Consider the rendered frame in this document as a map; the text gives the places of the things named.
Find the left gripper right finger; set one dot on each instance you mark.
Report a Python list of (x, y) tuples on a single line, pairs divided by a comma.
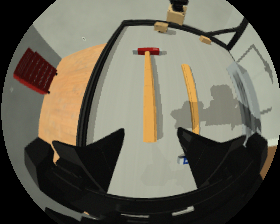
[(204, 155)]

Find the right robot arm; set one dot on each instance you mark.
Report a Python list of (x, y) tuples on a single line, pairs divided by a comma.
[(177, 7)]

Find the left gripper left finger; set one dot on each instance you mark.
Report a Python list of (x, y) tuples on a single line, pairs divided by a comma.
[(97, 159)]

